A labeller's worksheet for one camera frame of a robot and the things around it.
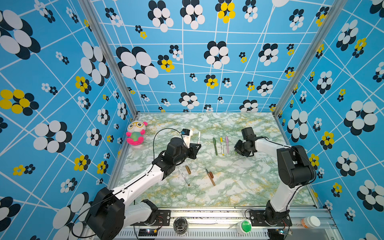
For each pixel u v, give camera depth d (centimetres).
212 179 87
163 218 73
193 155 69
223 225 72
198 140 77
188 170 89
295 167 49
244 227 64
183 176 87
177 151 61
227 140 103
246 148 74
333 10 69
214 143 102
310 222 67
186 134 69
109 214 39
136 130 102
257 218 73
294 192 53
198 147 77
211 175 88
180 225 63
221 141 102
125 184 47
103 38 79
